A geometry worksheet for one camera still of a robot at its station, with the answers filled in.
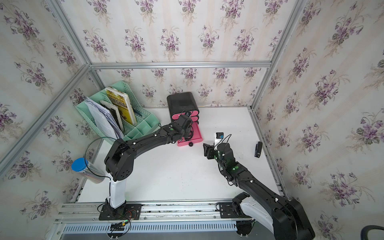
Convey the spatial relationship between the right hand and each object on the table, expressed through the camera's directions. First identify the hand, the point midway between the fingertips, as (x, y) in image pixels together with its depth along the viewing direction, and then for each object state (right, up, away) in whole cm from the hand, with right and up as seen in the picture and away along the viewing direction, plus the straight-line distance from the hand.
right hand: (210, 144), depth 83 cm
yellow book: (-55, +26, +9) cm, 61 cm away
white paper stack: (-59, +14, -4) cm, 60 cm away
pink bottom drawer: (-7, +2, +17) cm, 19 cm away
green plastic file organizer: (-58, +18, +8) cm, 61 cm away
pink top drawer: (-10, +18, +12) cm, 24 cm away
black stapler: (+32, -5, +10) cm, 34 cm away
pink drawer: (-9, +15, +17) cm, 24 cm away
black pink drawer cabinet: (-17, +24, +16) cm, 34 cm away
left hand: (-14, +9, +10) cm, 19 cm away
